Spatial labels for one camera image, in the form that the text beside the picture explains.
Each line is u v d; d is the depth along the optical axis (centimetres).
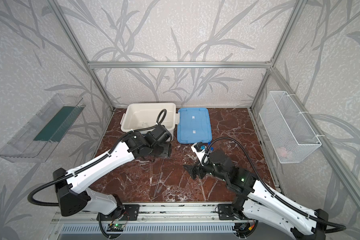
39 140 63
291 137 61
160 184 83
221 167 49
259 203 62
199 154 59
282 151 73
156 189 81
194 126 109
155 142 54
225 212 74
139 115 107
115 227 71
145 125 108
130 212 74
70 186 39
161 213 75
